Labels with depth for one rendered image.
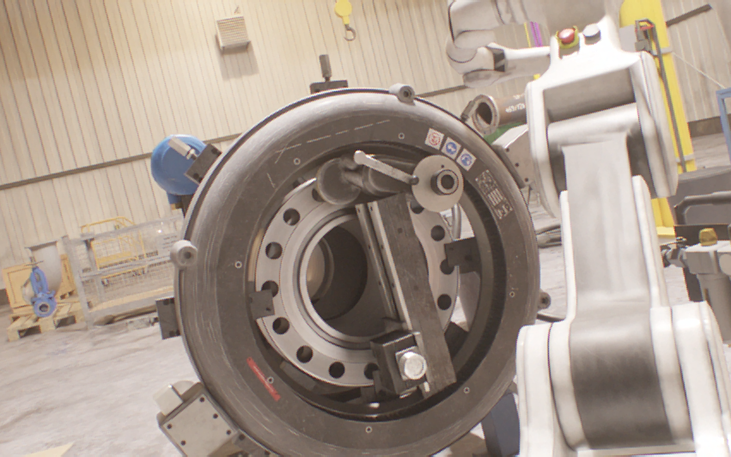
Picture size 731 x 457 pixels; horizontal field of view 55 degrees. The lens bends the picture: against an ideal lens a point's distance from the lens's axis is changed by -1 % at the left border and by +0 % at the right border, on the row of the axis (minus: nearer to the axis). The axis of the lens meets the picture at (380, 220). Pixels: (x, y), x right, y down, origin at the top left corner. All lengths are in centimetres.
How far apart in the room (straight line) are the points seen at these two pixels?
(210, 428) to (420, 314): 44
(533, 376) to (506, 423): 109
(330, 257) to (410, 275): 82
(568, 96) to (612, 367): 53
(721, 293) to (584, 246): 83
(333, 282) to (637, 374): 142
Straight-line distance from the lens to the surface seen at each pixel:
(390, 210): 134
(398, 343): 130
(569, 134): 114
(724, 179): 394
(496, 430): 192
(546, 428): 82
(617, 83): 120
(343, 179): 138
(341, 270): 213
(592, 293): 95
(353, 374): 149
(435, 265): 154
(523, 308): 150
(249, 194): 128
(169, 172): 199
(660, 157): 111
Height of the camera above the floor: 80
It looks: 3 degrees down
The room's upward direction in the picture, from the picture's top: 14 degrees counter-clockwise
